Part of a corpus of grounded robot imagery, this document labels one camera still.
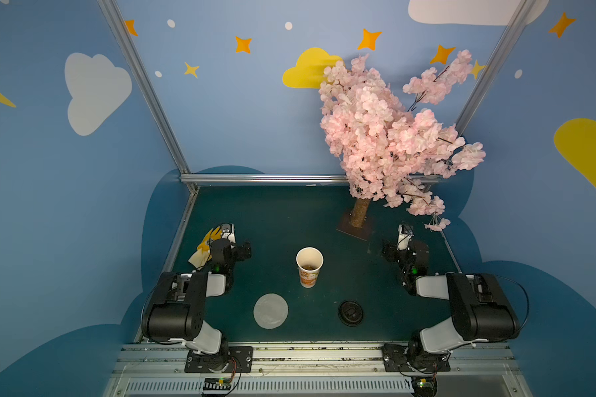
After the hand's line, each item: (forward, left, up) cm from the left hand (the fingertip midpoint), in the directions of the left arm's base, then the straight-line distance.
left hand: (235, 237), depth 95 cm
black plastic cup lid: (-26, -43, -5) cm, 50 cm away
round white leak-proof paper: (-25, -16, -7) cm, 31 cm away
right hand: (+2, -64, 0) cm, 64 cm away
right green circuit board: (-45, -64, -10) cm, 79 cm away
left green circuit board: (-46, -1, -10) cm, 47 cm away
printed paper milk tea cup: (-12, -29, +5) cm, 32 cm away
